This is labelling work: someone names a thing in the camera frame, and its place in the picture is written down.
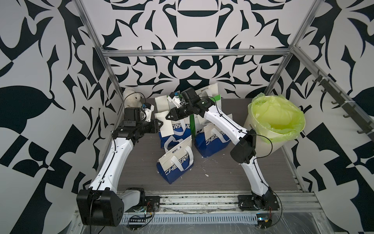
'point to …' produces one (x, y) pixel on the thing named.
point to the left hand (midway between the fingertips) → (158, 120)
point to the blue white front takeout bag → (177, 162)
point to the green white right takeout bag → (197, 123)
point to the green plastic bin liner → (275, 118)
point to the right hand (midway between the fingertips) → (167, 115)
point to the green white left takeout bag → (162, 104)
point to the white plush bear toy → (131, 98)
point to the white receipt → (166, 129)
